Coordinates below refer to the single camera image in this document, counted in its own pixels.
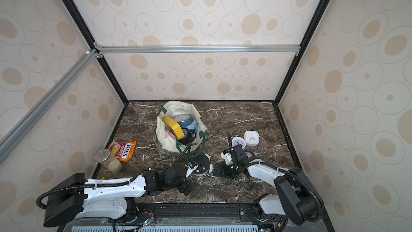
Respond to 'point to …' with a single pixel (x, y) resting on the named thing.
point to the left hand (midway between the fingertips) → (195, 179)
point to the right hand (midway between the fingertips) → (222, 173)
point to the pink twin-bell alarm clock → (171, 134)
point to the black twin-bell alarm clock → (189, 136)
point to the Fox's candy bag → (123, 151)
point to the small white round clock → (238, 140)
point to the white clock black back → (204, 166)
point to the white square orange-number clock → (251, 137)
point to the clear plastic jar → (108, 160)
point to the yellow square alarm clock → (174, 127)
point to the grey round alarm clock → (186, 121)
